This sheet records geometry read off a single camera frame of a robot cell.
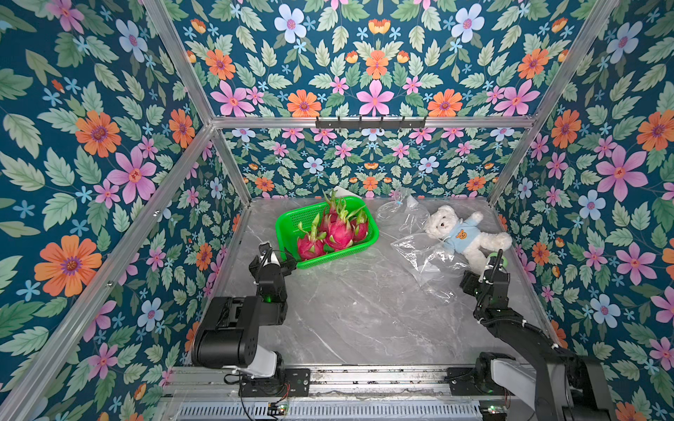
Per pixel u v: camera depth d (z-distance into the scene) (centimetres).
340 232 91
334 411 77
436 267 96
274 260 80
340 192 118
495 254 96
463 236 98
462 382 72
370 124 93
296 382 74
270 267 75
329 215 102
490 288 68
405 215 108
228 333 45
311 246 88
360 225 96
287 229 103
